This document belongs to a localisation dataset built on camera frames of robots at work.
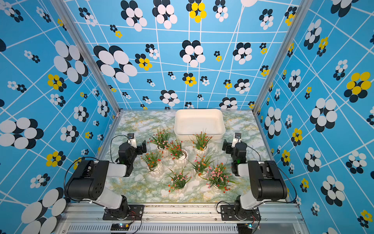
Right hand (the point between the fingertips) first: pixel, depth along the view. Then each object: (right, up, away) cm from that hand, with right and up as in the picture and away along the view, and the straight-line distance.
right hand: (235, 139), depth 93 cm
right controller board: (-2, -41, -22) cm, 47 cm away
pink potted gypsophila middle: (-23, -12, -18) cm, 32 cm away
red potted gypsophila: (-47, +1, -9) cm, 47 cm away
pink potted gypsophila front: (-35, -19, -21) cm, 45 cm away
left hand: (-63, 0, 0) cm, 63 cm away
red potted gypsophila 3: (-48, -9, -18) cm, 53 cm away
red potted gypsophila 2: (-35, -9, -7) cm, 37 cm away
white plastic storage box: (-31, +11, +18) cm, 38 cm away
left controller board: (-65, -41, -21) cm, 79 cm away
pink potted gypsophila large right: (-15, -16, -24) cm, 32 cm away
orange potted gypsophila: (-23, 0, -8) cm, 24 cm away
